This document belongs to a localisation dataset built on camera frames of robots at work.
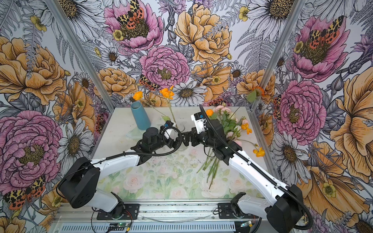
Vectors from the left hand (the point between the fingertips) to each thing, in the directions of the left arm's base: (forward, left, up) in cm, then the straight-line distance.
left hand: (177, 134), depth 85 cm
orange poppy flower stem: (+12, +20, +18) cm, 30 cm away
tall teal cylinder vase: (+19, +26, -7) cm, 33 cm away
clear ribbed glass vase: (-10, -1, +16) cm, 19 cm away
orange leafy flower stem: (+34, -53, -1) cm, 63 cm away
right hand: (-7, -4, +9) cm, 12 cm away
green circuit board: (-40, +26, -17) cm, 51 cm away
